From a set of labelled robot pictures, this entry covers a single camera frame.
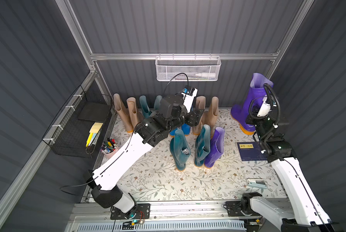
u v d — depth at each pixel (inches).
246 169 34.9
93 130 28.9
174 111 16.7
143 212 28.5
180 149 28.9
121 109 33.4
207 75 34.0
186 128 38.7
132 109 34.8
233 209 29.0
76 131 28.4
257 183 31.7
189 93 19.2
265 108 22.3
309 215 14.7
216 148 26.7
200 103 35.0
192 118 20.6
